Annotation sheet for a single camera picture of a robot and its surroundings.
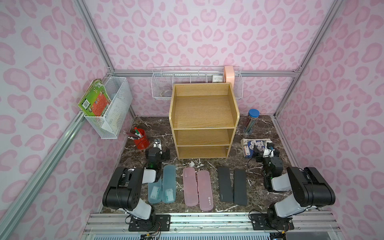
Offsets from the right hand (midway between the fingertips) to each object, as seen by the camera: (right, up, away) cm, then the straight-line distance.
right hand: (263, 144), depth 89 cm
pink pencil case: (-35, -25, -6) cm, 43 cm away
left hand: (-64, -2, +5) cm, 64 cm away
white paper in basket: (-84, +15, -7) cm, 86 cm away
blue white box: (-5, -2, +11) cm, 12 cm away
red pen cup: (-75, 0, +8) cm, 75 cm away
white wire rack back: (-61, +41, +6) cm, 74 cm away
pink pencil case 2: (-43, -24, -7) cm, 50 cm away
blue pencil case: (-55, -23, -3) cm, 60 cm away
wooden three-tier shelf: (-36, +15, -13) cm, 41 cm away
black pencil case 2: (-24, -26, -10) cm, 37 cm away
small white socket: (-27, +40, +3) cm, 48 cm away
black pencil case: (-15, -23, -5) cm, 28 cm away
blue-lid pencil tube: (-4, +18, +6) cm, 20 cm away
